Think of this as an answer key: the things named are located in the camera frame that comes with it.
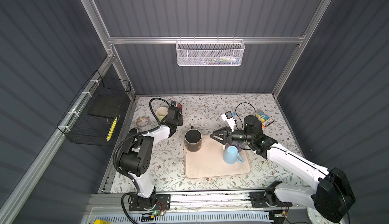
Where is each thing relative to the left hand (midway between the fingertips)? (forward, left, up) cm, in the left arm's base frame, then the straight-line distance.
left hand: (176, 115), depth 97 cm
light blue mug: (-29, -30, +1) cm, 42 cm away
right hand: (-25, -20, +14) cm, 35 cm away
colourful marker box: (-2, -61, -7) cm, 61 cm away
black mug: (-18, -10, +1) cm, 21 cm away
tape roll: (+3, +25, -9) cm, 27 cm away
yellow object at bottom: (-54, +30, 0) cm, 61 cm away
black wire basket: (-14, +39, +19) cm, 45 cm away
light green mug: (+1, +9, +2) cm, 10 cm away
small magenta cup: (-6, +28, -6) cm, 29 cm away
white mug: (-22, -28, -4) cm, 36 cm away
